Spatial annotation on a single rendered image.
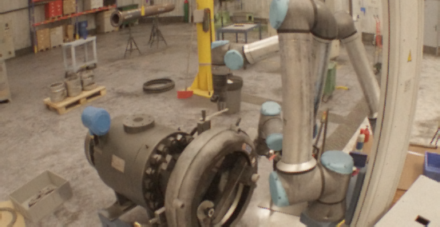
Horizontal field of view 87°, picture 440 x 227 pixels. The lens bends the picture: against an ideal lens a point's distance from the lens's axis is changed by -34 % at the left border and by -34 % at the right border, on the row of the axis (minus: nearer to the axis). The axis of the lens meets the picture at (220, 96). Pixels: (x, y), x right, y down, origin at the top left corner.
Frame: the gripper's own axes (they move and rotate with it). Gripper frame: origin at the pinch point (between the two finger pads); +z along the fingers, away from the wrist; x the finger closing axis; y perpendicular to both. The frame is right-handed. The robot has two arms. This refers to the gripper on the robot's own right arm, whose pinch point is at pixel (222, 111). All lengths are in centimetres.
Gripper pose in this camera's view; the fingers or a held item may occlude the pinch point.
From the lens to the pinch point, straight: 179.8
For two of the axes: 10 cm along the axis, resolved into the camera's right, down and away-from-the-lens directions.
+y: -5.4, 2.2, -8.1
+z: 0.0, 9.7, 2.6
